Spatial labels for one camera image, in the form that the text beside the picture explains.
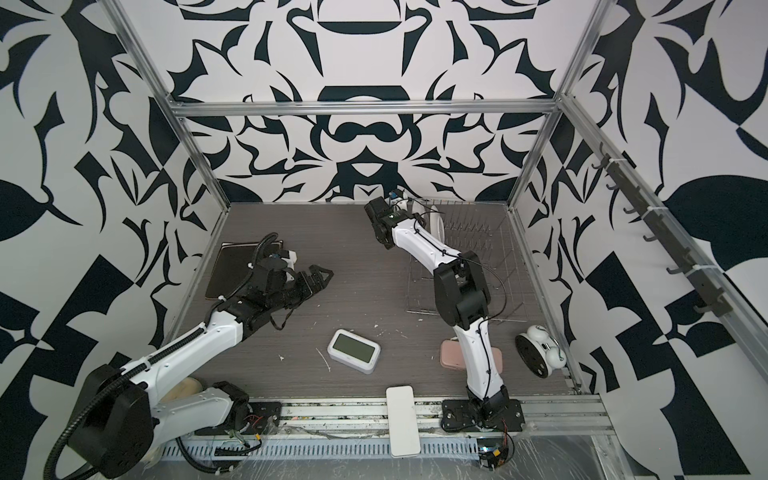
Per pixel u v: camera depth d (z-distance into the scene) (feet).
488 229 3.45
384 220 2.35
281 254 2.50
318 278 2.44
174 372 1.51
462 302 1.86
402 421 2.33
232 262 3.36
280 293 2.14
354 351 2.66
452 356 2.75
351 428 2.44
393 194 2.83
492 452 2.34
